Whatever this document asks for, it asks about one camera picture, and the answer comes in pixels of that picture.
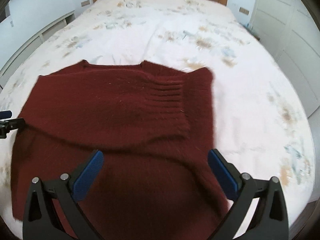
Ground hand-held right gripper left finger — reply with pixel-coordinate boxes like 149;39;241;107
22;149;104;240

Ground dark red knit sweater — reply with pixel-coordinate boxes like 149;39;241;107
11;59;232;240

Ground white low shelf unit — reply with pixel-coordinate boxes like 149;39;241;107
0;10;76;87

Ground bed with floral sheet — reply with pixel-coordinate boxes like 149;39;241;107
0;0;316;240

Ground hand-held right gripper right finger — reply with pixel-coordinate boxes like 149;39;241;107
207;149;290;240

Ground white wardrobe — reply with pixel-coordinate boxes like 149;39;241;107
248;0;320;118

